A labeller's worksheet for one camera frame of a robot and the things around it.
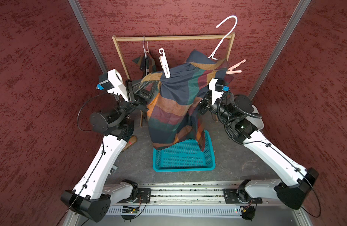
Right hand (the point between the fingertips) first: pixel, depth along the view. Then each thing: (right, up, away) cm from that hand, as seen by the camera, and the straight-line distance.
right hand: (187, 94), depth 55 cm
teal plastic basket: (+1, -35, +33) cm, 48 cm away
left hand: (-9, +2, -16) cm, 19 cm away
